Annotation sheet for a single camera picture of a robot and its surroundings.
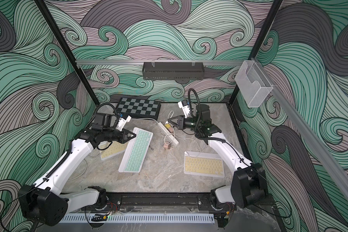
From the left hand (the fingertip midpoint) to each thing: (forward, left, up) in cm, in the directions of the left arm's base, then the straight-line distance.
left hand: (134, 134), depth 76 cm
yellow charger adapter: (+19, -17, -19) cm, 32 cm away
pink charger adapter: (+3, -18, -19) cm, 27 cm away
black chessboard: (+35, +5, -17) cm, 39 cm away
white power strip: (+9, -20, -18) cm, 28 cm away
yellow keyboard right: (-8, -40, -21) cm, 46 cm away
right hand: (+5, -19, +6) cm, 20 cm away
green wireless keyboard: (-6, 0, -8) cm, 10 cm away
